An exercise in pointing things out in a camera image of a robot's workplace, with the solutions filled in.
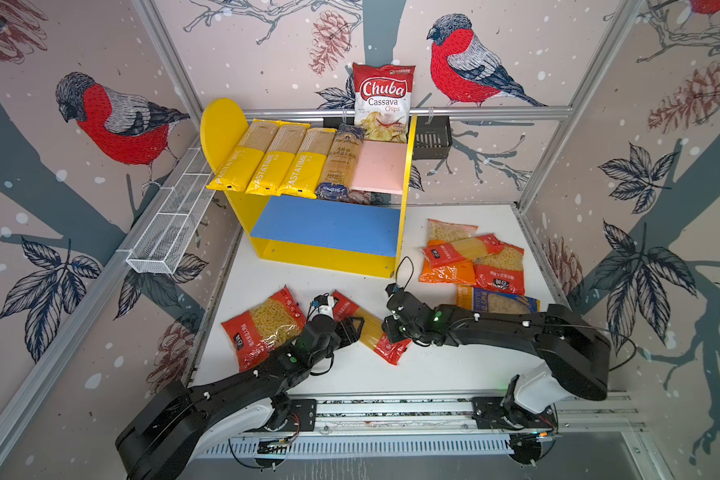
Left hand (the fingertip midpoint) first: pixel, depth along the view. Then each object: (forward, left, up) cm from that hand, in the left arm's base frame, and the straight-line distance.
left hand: (360, 326), depth 81 cm
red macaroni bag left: (+3, +25, -4) cm, 26 cm away
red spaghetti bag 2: (+28, -35, -2) cm, 44 cm away
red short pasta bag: (+20, -47, -4) cm, 52 cm away
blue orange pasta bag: (+9, -41, -4) cm, 42 cm away
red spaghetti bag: (+1, -3, -5) cm, 6 cm away
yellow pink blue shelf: (+30, 0, +4) cm, 30 cm away
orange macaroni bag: (+20, -35, -5) cm, 40 cm away
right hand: (0, -6, -5) cm, 7 cm away
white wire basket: (+14, +48, +22) cm, 55 cm away
